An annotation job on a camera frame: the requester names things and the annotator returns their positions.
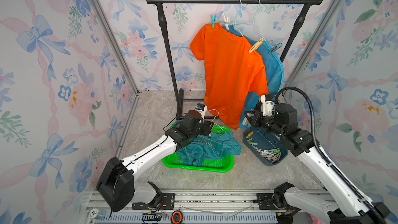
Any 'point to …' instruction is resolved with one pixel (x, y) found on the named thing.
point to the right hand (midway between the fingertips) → (247, 112)
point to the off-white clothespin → (245, 121)
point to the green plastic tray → (219, 164)
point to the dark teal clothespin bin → (266, 145)
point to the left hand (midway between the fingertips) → (211, 122)
